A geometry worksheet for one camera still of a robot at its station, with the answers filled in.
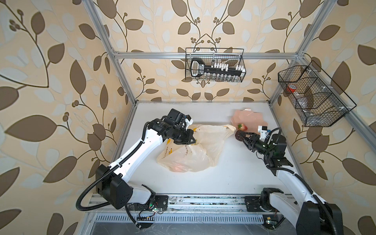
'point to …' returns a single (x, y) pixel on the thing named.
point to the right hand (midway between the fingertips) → (240, 136)
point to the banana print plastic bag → (192, 157)
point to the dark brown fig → (239, 135)
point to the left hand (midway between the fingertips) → (197, 140)
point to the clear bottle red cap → (291, 88)
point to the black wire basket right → (318, 100)
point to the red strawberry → (242, 127)
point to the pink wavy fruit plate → (252, 119)
